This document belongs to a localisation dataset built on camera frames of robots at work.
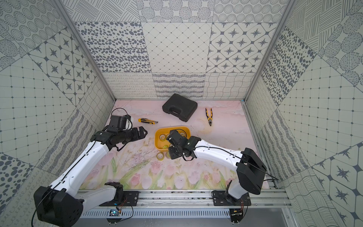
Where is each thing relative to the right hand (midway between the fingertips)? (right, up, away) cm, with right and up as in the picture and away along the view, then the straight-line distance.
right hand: (174, 152), depth 80 cm
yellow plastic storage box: (-11, +8, +18) cm, 22 cm away
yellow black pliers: (+25, +18, +27) cm, 41 cm away
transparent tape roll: (-10, +5, +16) cm, 20 cm away
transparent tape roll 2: (-7, 0, +11) cm, 13 cm away
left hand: (-20, +12, 0) cm, 24 cm away
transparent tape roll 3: (-10, -5, +8) cm, 14 cm away
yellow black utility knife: (-23, +16, +25) cm, 38 cm away
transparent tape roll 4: (-5, -5, +8) cm, 11 cm away
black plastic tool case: (+3, +27, +27) cm, 38 cm away
